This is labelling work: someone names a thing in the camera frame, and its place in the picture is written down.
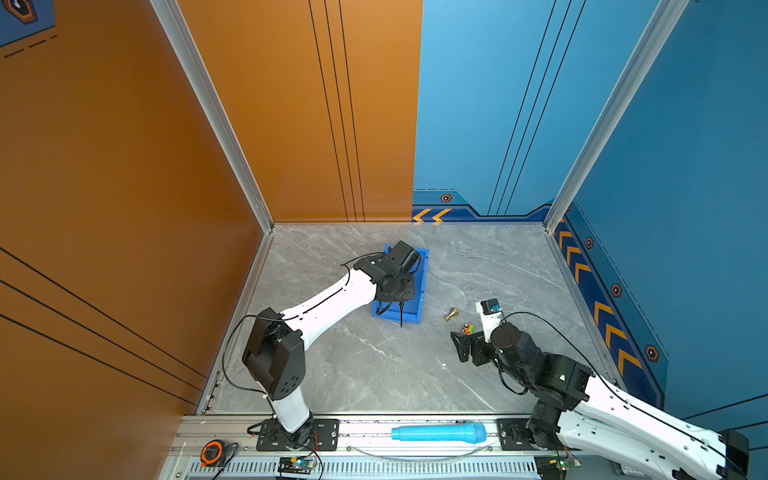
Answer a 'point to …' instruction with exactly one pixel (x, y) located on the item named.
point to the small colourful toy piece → (467, 329)
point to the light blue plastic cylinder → (465, 432)
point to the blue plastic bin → (407, 311)
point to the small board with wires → (565, 463)
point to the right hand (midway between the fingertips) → (462, 332)
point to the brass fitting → (453, 312)
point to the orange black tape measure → (213, 453)
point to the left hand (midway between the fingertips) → (408, 289)
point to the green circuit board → (300, 465)
